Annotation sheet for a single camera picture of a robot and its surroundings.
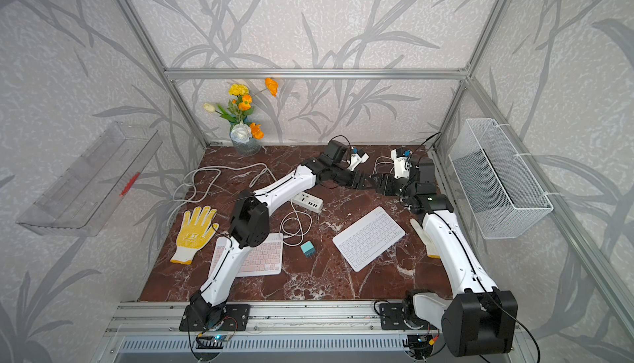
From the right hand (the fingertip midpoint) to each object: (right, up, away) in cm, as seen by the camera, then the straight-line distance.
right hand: (379, 175), depth 81 cm
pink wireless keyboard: (-39, -30, +4) cm, 49 cm away
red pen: (-72, -2, -13) cm, 73 cm away
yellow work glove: (-68, -22, +11) cm, 72 cm away
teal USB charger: (-24, -26, +5) cm, 36 cm away
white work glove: (+20, -27, +7) cm, 34 cm away
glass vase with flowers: (-48, +14, +9) cm, 51 cm away
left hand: (-2, -5, +6) cm, 7 cm away
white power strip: (-25, -11, +16) cm, 32 cm away
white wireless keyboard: (-3, -23, +9) cm, 25 cm away
